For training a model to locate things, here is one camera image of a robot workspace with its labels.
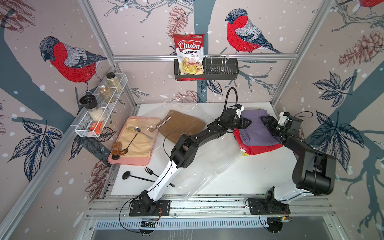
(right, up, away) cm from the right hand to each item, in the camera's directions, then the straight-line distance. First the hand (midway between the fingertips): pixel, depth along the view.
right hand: (263, 119), depth 92 cm
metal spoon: (-84, -8, +11) cm, 85 cm away
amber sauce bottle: (-92, -19, -2) cm, 94 cm away
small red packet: (-86, -3, -29) cm, 91 cm away
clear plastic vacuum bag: (-33, -25, -5) cm, 42 cm away
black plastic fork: (-69, -31, -6) cm, 76 cm away
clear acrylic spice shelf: (-93, -1, -22) cm, 96 cm away
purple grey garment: (-5, -8, -5) cm, 11 cm away
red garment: (-11, -17, -10) cm, 23 cm away
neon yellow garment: (-13, -21, -6) cm, 25 cm away
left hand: (-8, 0, -4) cm, 9 cm away
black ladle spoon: (-83, -32, -7) cm, 89 cm away
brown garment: (-57, -4, +10) cm, 58 cm away
